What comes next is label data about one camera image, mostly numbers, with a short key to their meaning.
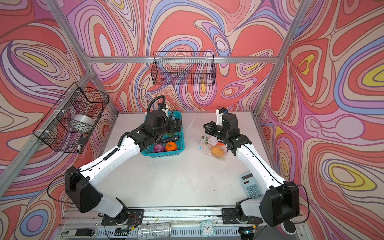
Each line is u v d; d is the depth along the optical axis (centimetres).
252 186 82
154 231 65
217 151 93
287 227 66
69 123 69
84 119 73
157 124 58
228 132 59
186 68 96
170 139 99
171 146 94
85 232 70
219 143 97
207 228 69
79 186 40
